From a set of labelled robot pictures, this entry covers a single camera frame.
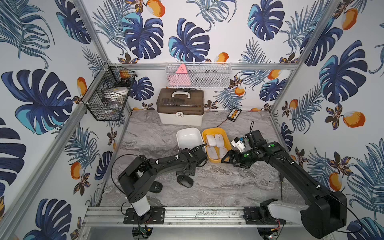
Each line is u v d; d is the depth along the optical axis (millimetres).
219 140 1007
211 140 993
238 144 748
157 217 744
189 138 1032
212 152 948
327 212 394
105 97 848
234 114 1171
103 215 770
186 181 844
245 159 671
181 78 898
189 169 550
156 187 815
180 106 973
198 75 1002
